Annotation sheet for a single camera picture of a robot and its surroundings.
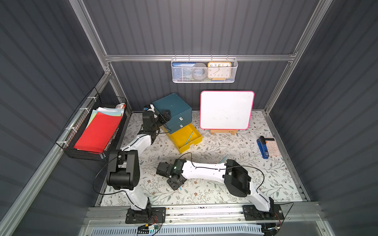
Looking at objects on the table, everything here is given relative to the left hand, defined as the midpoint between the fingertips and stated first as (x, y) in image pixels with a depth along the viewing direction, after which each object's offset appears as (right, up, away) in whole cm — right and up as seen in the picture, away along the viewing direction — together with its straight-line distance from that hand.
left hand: (164, 113), depth 91 cm
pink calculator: (+71, -23, +6) cm, 75 cm away
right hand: (+9, -39, -8) cm, 41 cm away
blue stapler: (+64, -22, +5) cm, 68 cm away
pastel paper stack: (-25, 0, -13) cm, 28 cm away
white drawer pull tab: (+11, -3, 0) cm, 11 cm away
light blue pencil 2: (+38, -29, +3) cm, 48 cm away
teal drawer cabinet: (+10, +1, -1) cm, 10 cm away
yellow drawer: (+13, -16, +14) cm, 25 cm away
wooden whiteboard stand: (+46, -12, +11) cm, 49 cm away
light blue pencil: (+16, -17, +12) cm, 26 cm away
